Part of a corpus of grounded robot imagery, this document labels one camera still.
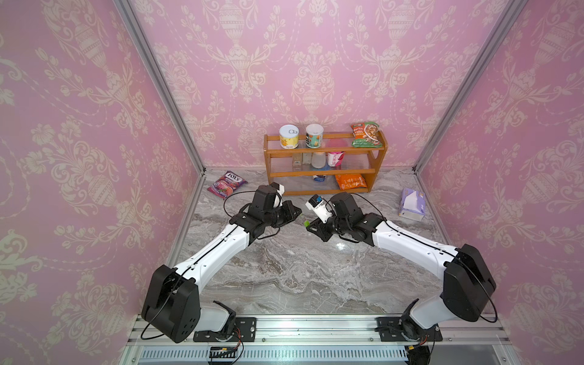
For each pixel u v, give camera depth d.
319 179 1.12
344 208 0.63
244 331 0.74
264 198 0.61
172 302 0.41
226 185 1.10
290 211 0.71
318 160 0.99
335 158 0.97
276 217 0.69
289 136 0.85
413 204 1.00
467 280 0.43
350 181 1.10
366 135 0.88
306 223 0.81
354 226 0.63
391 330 0.73
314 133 0.85
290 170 1.04
